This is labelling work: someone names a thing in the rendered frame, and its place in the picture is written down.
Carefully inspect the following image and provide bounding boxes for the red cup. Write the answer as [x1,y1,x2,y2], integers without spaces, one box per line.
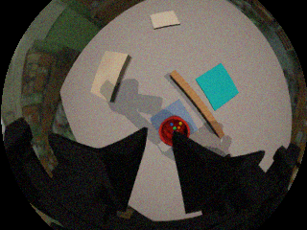
[158,115,191,146]

